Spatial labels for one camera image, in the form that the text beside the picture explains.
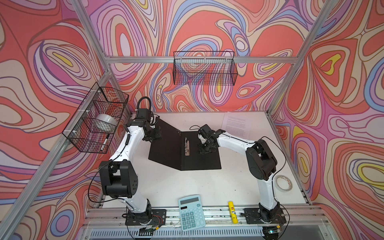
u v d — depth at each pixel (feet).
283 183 2.74
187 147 3.22
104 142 2.36
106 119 2.40
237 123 3.72
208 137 2.48
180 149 3.24
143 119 2.22
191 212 2.41
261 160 1.73
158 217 2.39
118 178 1.47
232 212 2.41
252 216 2.41
